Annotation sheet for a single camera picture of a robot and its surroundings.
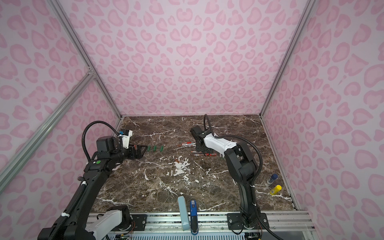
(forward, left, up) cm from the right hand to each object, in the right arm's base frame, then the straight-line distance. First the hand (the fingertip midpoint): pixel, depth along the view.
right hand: (204, 148), depth 97 cm
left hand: (-9, +34, +17) cm, 39 cm away
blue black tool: (-38, +5, 0) cm, 39 cm away
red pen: (+6, +12, -3) cm, 14 cm away
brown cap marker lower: (-11, +14, -3) cm, 18 cm away
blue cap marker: (-20, -37, +4) cm, 42 cm away
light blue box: (-37, +10, 0) cm, 39 cm away
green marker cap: (+1, +33, -3) cm, 33 cm away
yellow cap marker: (-26, -37, +3) cm, 45 cm away
